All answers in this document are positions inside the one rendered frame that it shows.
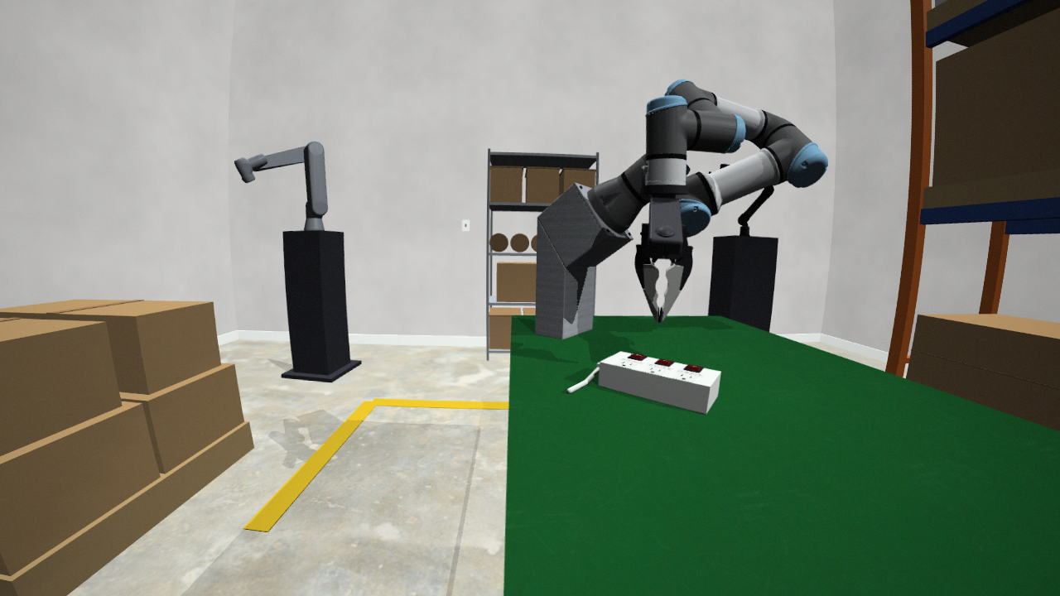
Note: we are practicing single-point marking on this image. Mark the white power strip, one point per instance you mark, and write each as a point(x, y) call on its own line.
point(687, 386)

